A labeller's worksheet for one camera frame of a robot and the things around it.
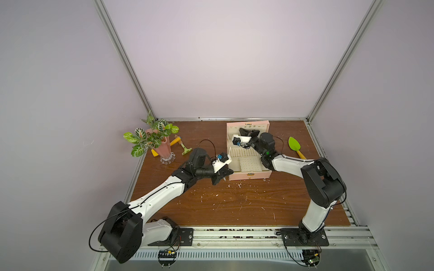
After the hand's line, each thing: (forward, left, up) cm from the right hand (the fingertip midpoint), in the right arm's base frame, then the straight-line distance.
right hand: (247, 123), depth 88 cm
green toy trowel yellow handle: (+3, -33, -24) cm, 41 cm away
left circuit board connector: (-58, +37, -24) cm, 73 cm away
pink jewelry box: (-16, 0, -16) cm, 22 cm away
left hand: (-26, +9, -5) cm, 28 cm away
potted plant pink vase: (-10, +47, 0) cm, 48 cm away
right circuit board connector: (-55, -26, -26) cm, 66 cm away
